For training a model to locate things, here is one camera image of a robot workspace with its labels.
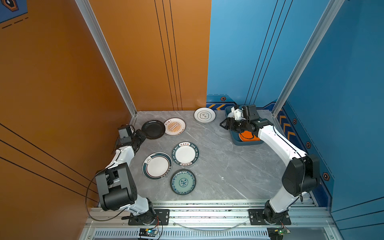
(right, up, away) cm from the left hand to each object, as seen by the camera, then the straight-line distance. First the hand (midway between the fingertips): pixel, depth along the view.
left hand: (146, 130), depth 92 cm
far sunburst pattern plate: (+15, +2, +19) cm, 24 cm away
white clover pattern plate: (+38, +11, +27) cm, 48 cm away
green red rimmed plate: (+7, -22, +1) cm, 23 cm away
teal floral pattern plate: (+24, -29, -7) cm, 38 cm away
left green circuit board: (+7, -48, -21) cm, 53 cm away
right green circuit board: (+70, -48, -21) cm, 87 cm away
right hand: (+47, +3, -6) cm, 48 cm away
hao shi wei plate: (+24, -15, +4) cm, 29 cm away
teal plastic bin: (+59, -4, +17) cm, 62 cm away
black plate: (+4, +1, +2) cm, 4 cm away
